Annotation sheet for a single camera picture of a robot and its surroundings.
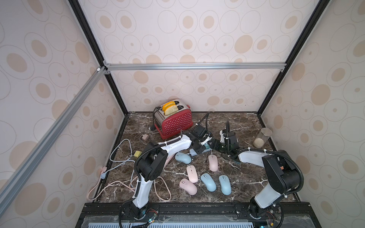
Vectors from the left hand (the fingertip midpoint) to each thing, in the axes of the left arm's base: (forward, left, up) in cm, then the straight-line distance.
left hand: (205, 147), depth 92 cm
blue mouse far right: (-22, -11, -4) cm, 25 cm away
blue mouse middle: (-19, 0, -3) cm, 20 cm away
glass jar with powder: (+5, -37, +4) cm, 38 cm away
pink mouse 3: (-10, -5, -4) cm, 12 cm away
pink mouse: (-16, +8, -4) cm, 18 cm away
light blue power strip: (0, -2, -1) cm, 2 cm away
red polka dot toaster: (+16, +22, +11) cm, 29 cm away
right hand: (+2, -3, -2) cm, 4 cm away
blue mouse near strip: (-5, +14, -4) cm, 15 cm away
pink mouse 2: (-23, +10, -4) cm, 26 cm away
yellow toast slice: (+21, +23, +14) cm, 35 cm away
